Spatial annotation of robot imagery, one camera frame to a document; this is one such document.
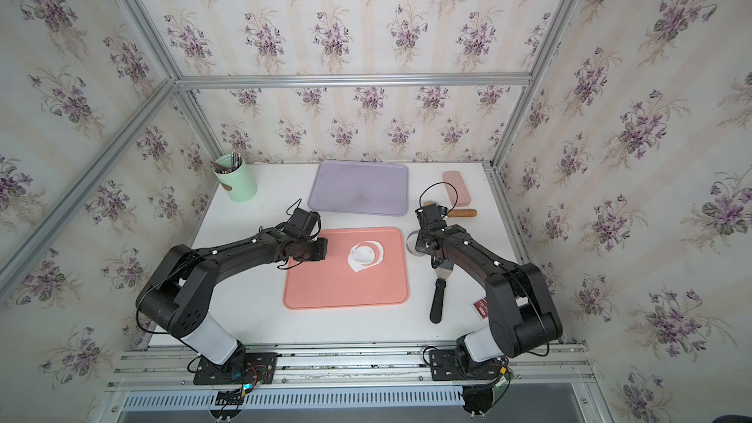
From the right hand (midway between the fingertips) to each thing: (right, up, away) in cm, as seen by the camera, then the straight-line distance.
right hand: (431, 243), depth 91 cm
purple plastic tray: (-21, +18, +23) cm, 36 cm away
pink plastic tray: (-32, -12, -5) cm, 34 cm away
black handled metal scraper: (+3, -9, -2) cm, 10 cm away
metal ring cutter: (-8, -1, 0) cm, 8 cm away
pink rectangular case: (+16, +16, +20) cm, 30 cm away
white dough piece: (-21, -4, +2) cm, 22 cm away
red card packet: (+13, -17, -10) cm, 23 cm away
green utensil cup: (-67, +23, +6) cm, 71 cm away
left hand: (-33, -3, 0) cm, 33 cm away
